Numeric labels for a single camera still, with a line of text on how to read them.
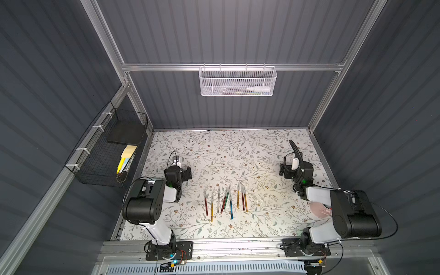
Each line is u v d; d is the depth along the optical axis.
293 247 0.73
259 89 0.91
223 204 0.87
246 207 0.86
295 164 0.84
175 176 0.75
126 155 0.72
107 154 0.73
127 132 0.83
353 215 0.45
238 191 0.91
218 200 0.89
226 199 0.89
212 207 0.87
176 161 0.83
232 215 0.83
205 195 0.91
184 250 0.73
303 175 0.72
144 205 0.48
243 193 0.91
